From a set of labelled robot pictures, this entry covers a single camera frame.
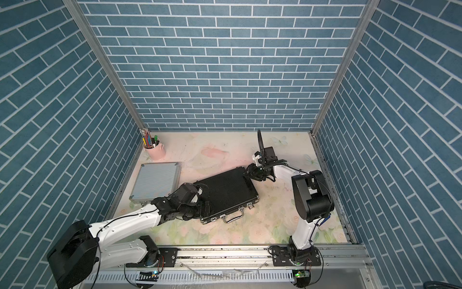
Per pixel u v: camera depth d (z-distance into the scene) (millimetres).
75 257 401
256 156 910
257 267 726
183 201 653
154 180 945
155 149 1014
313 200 493
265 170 737
